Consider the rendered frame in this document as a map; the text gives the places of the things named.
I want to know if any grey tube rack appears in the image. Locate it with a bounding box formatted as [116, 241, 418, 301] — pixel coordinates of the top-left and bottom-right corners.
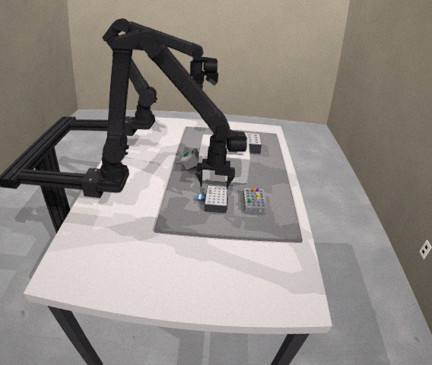
[243, 188, 267, 214]

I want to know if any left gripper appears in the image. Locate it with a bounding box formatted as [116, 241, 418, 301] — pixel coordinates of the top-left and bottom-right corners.
[190, 72, 203, 89]

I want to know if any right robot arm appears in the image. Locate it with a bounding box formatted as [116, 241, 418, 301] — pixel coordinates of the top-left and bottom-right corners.
[98, 28, 247, 188]

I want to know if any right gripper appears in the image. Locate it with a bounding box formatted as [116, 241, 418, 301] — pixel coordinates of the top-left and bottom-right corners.
[195, 151, 235, 188]

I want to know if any grey flat rectangular mat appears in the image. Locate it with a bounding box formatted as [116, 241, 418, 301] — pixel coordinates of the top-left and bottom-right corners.
[154, 126, 303, 243]

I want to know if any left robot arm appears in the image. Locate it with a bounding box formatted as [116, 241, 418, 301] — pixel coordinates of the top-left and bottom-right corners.
[103, 18, 218, 125]

